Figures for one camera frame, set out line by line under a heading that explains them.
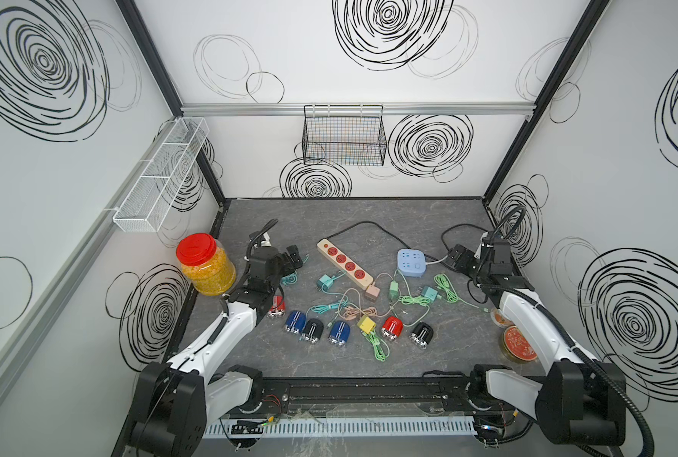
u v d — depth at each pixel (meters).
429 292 0.91
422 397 0.75
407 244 1.05
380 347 0.81
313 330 0.83
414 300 0.89
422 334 0.82
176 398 0.40
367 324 0.83
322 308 0.89
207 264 0.81
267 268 0.62
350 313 0.87
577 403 0.40
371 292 0.91
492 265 0.64
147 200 0.73
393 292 0.90
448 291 0.92
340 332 0.82
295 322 0.84
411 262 0.98
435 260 0.99
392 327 0.83
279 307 0.87
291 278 0.96
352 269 0.96
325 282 0.93
